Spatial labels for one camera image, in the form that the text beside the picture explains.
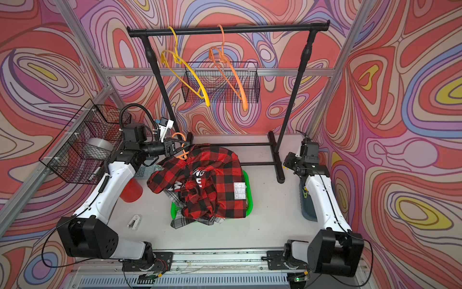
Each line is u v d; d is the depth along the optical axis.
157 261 0.72
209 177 0.75
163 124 0.65
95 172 0.72
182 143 0.70
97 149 0.71
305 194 0.91
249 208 0.80
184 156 0.70
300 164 0.60
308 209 0.83
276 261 0.73
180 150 0.70
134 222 0.82
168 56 0.64
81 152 0.74
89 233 0.39
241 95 0.58
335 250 0.40
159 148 0.65
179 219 0.74
